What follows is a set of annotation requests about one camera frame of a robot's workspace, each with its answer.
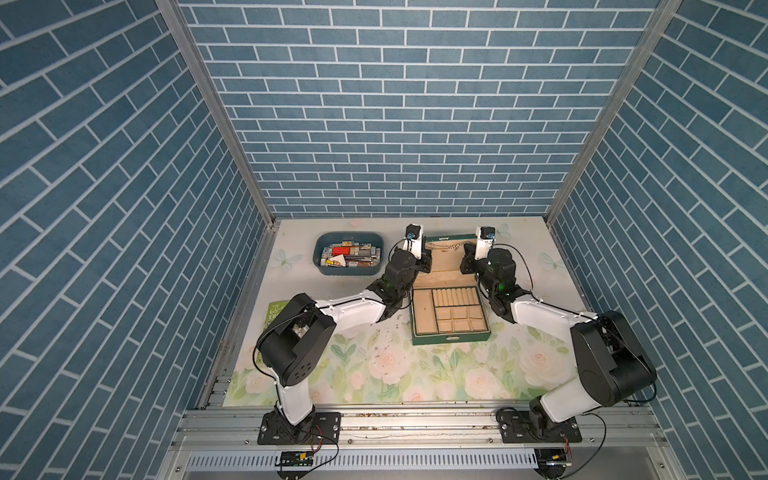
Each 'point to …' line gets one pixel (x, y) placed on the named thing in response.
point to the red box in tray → (340, 250)
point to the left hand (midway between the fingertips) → (432, 239)
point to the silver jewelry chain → (439, 246)
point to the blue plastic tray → (367, 253)
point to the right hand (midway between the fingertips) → (469, 244)
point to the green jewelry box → (446, 304)
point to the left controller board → (297, 458)
